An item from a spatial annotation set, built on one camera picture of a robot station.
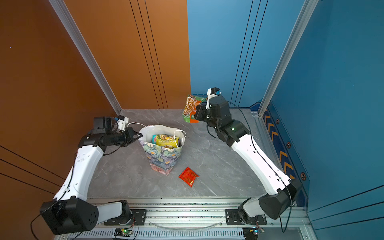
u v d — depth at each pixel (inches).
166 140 32.0
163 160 29.9
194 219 29.5
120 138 25.4
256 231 27.4
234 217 28.5
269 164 16.5
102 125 23.1
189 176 34.1
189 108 29.2
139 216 28.8
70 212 15.5
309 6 27.4
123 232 27.9
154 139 33.4
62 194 15.6
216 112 19.8
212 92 23.3
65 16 28.4
